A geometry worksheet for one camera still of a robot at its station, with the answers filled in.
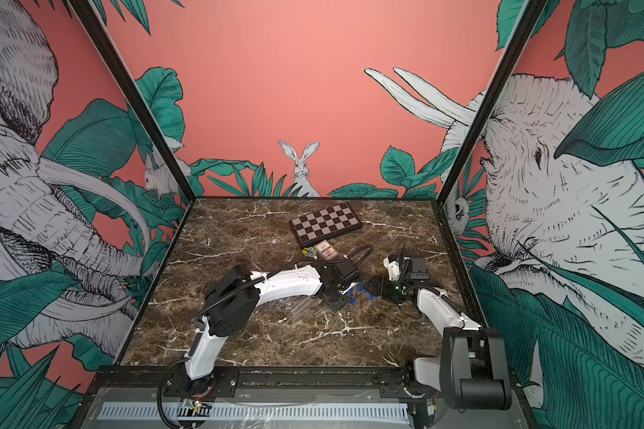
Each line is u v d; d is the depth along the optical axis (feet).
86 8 2.25
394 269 2.68
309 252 3.32
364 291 3.04
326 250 3.32
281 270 1.92
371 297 3.00
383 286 2.54
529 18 2.30
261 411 2.30
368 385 2.45
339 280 2.35
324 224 3.54
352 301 2.95
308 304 2.93
